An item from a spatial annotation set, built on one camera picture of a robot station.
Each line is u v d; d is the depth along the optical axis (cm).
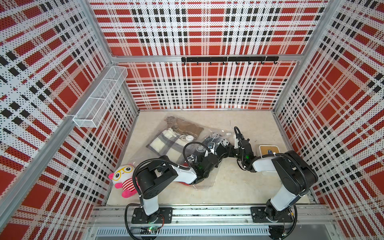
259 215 73
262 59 88
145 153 93
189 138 96
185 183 64
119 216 75
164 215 73
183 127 103
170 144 93
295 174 47
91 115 94
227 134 99
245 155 74
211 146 77
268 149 93
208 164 66
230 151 84
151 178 47
